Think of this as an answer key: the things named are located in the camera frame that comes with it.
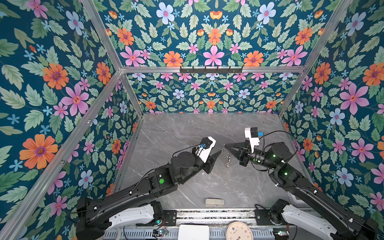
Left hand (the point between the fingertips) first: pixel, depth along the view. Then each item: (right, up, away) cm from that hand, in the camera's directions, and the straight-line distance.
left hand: (220, 147), depth 58 cm
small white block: (-1, -30, +17) cm, 35 cm away
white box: (-11, -40, +9) cm, 42 cm away
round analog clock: (+10, -40, +10) cm, 42 cm away
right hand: (+3, 0, +1) cm, 3 cm away
